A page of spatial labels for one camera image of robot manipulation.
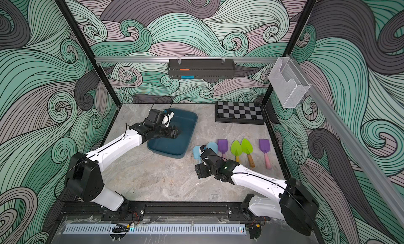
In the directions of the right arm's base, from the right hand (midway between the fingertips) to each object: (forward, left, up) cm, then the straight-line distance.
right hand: (203, 166), depth 82 cm
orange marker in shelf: (+51, +11, +27) cm, 58 cm away
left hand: (+17, +15, +11) cm, 25 cm away
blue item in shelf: (+43, +8, +27) cm, 51 cm away
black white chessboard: (+41, -27, -3) cm, 49 cm away
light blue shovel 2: (+15, -7, -5) cm, 17 cm away
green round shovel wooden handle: (+13, -21, -6) cm, 25 cm away
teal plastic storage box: (+36, +13, -4) cm, 38 cm away
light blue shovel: (+9, +4, -5) cm, 11 cm away
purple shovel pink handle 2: (+16, -40, -7) cm, 43 cm away
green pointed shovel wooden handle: (+15, -28, -7) cm, 32 cm away
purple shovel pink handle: (+15, -12, -4) cm, 20 cm away
